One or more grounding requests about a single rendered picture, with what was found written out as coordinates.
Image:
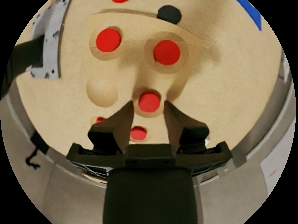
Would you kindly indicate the beige tray with round pockets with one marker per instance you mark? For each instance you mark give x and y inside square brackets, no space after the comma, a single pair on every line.
[110,79]

